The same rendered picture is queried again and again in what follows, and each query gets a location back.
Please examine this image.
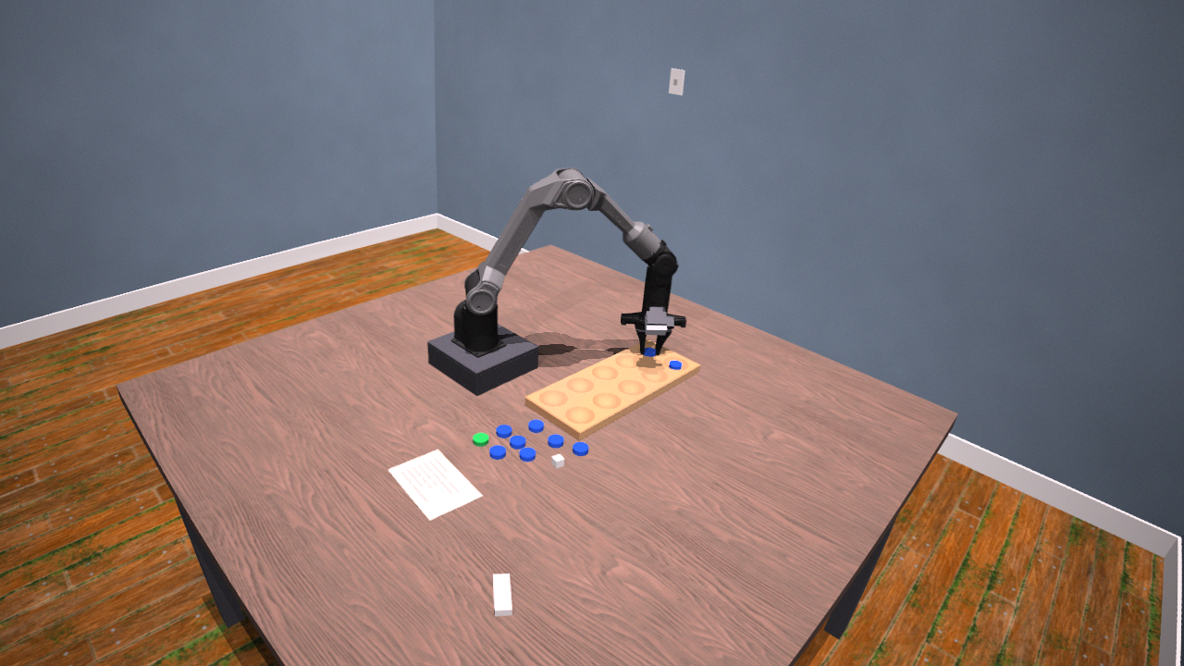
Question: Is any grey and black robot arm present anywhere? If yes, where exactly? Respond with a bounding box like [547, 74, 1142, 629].
[451, 167, 678, 357]

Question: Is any white paper sheet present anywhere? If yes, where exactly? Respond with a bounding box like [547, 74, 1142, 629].
[388, 450, 483, 521]

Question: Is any tan tray with round pockets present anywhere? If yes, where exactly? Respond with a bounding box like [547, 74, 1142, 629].
[525, 342, 700, 440]

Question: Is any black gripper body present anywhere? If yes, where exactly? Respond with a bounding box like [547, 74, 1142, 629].
[620, 297, 686, 327]

